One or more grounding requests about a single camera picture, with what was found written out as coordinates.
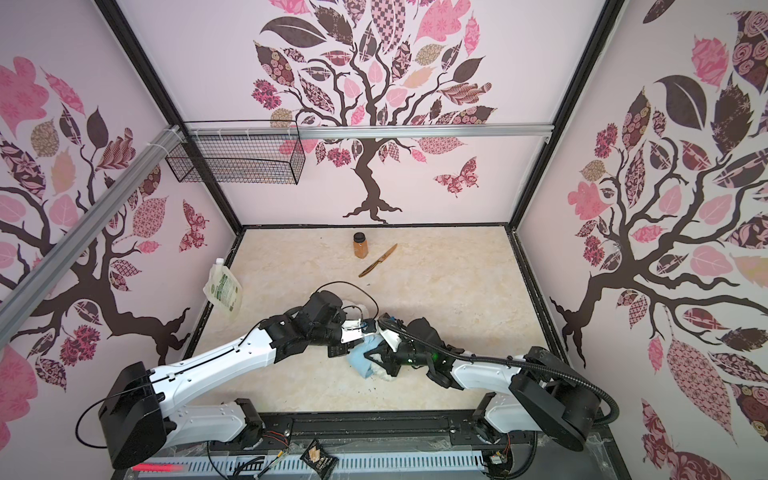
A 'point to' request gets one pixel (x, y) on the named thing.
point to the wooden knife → (387, 254)
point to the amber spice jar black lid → (361, 247)
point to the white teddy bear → (378, 372)
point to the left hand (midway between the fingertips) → (360, 337)
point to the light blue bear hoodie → (357, 359)
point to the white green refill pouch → (223, 287)
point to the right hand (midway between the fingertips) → (366, 350)
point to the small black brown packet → (318, 459)
